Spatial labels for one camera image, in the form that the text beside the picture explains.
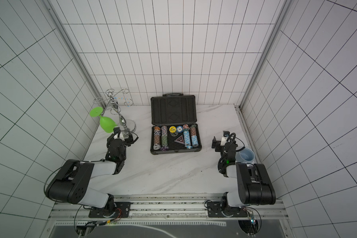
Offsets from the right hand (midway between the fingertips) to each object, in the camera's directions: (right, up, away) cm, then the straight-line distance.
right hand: (224, 135), depth 91 cm
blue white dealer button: (-28, +3, +10) cm, 30 cm away
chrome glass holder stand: (-65, +5, +15) cm, 67 cm away
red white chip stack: (-43, +1, +6) cm, 44 cm away
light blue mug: (+14, -13, 0) cm, 19 cm away
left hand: (-65, +1, 0) cm, 65 cm away
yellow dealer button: (-33, +3, +11) cm, 35 cm away
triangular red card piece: (-28, -3, +4) cm, 29 cm away
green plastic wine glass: (-73, +8, -4) cm, 73 cm away
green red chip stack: (-18, -1, +6) cm, 19 cm away
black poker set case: (-32, +17, +15) cm, 40 cm away
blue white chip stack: (-24, -1, +4) cm, 24 cm away
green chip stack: (-39, 0, +6) cm, 39 cm away
